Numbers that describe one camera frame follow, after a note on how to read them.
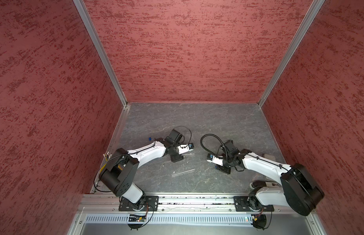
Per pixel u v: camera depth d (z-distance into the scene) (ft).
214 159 2.54
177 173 2.77
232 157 2.28
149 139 3.29
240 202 2.43
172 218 2.33
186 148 2.58
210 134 2.32
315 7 2.33
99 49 2.83
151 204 2.44
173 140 2.32
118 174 1.45
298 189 1.40
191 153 3.02
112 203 2.49
